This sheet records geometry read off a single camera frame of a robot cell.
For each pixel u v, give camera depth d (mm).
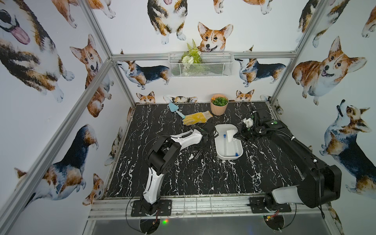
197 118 1099
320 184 412
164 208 731
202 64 902
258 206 736
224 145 959
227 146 951
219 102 1064
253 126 693
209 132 783
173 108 1180
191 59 817
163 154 540
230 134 833
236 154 917
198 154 924
